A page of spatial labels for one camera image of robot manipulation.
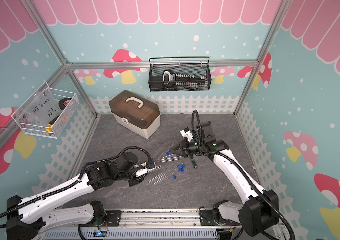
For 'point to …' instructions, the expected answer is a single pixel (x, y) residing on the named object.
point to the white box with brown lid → (137, 112)
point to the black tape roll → (63, 102)
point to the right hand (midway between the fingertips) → (170, 151)
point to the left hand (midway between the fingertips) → (143, 173)
